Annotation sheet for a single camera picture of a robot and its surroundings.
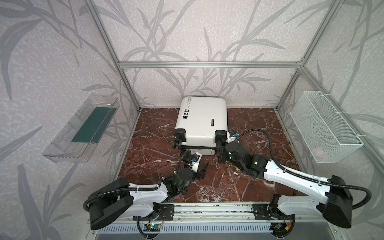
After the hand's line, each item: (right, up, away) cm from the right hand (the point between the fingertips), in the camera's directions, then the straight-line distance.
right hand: (218, 144), depth 79 cm
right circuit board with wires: (+30, -41, -6) cm, 51 cm away
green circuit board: (-33, -39, -7) cm, 52 cm away
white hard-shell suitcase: (-9, +10, +4) cm, 14 cm away
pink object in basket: (+48, -3, -6) cm, 49 cm away
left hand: (-7, -7, +2) cm, 11 cm away
